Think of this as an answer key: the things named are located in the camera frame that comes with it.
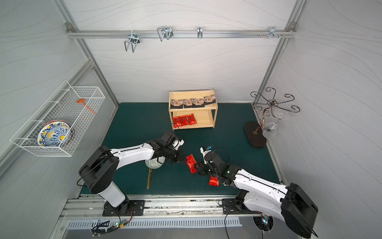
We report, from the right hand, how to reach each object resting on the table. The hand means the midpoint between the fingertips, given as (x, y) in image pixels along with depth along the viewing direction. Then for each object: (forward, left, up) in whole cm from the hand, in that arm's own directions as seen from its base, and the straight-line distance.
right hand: (197, 163), depth 82 cm
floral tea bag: (+33, +15, +14) cm, 39 cm away
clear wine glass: (+16, -40, +13) cm, 45 cm away
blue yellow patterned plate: (-2, +61, +29) cm, 67 cm away
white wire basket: (+13, +66, +30) cm, 74 cm away
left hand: (+2, +6, 0) cm, 6 cm away
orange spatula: (+21, +63, +26) cm, 71 cm away
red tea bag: (+31, +16, -2) cm, 35 cm away
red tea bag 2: (+32, +11, -2) cm, 34 cm away
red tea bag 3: (+35, +6, -3) cm, 36 cm away
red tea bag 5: (-7, -9, -5) cm, 13 cm away
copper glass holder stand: (+27, -39, -5) cm, 47 cm away
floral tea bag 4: (+37, -7, +15) cm, 41 cm away
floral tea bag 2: (+34, +8, +14) cm, 37 cm away
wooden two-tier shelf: (+39, -4, -5) cm, 40 cm away
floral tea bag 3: (+34, +1, +14) cm, 37 cm away
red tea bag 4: (+1, +4, -2) cm, 4 cm away
